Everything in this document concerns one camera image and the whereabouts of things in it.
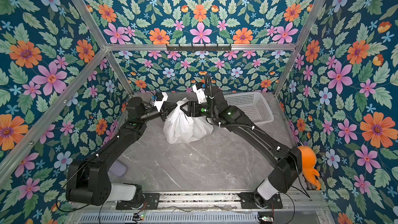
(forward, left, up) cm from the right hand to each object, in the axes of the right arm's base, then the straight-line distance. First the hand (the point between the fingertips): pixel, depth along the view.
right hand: (189, 102), depth 70 cm
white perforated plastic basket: (+28, -39, -32) cm, 58 cm away
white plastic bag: (-4, +6, -15) cm, 16 cm away
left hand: (+3, +7, -4) cm, 9 cm away
